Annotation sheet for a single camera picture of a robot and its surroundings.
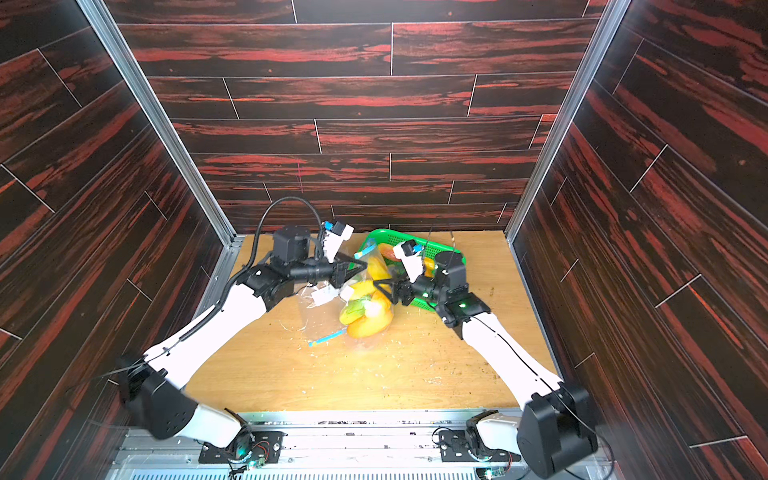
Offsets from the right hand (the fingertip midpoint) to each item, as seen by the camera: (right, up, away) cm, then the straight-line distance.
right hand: (388, 272), depth 77 cm
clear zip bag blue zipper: (-9, -12, +7) cm, 16 cm away
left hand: (-5, +2, -5) cm, 8 cm away
